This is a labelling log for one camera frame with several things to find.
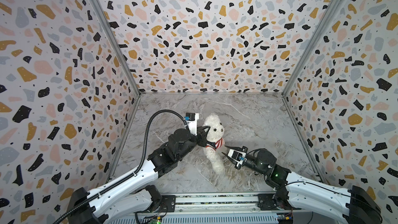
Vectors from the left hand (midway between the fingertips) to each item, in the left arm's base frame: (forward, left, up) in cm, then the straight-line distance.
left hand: (212, 125), depth 68 cm
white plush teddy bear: (-1, -2, -4) cm, 5 cm away
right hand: (-6, -6, -9) cm, 13 cm away
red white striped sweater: (-5, -1, -9) cm, 11 cm away
